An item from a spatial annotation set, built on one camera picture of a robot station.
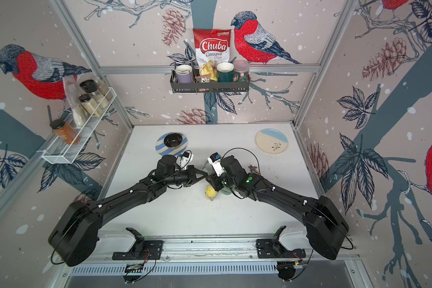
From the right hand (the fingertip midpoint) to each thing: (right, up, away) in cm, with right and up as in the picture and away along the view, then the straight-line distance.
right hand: (209, 175), depth 80 cm
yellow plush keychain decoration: (+1, -8, +1) cm, 8 cm away
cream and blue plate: (+38, +15, +33) cm, 52 cm away
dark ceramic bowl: (-24, +16, +28) cm, 40 cm away
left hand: (+1, +2, -3) cm, 4 cm away
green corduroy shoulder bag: (-1, +3, +1) cm, 3 cm away
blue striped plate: (-31, +11, +28) cm, 43 cm away
